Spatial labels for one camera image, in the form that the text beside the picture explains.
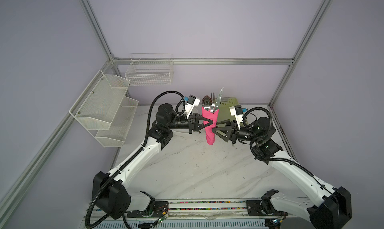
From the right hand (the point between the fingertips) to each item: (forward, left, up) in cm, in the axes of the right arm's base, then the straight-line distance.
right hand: (212, 130), depth 61 cm
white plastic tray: (+20, +17, -31) cm, 41 cm away
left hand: (+3, +1, +2) cm, 3 cm away
